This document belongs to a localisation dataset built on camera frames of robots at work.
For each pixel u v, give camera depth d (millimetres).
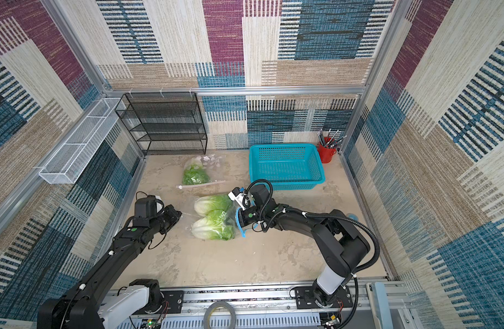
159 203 687
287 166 1143
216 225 801
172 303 730
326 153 1060
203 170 1043
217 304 711
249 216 742
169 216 748
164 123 1085
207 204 851
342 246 458
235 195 777
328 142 1110
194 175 992
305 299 729
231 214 805
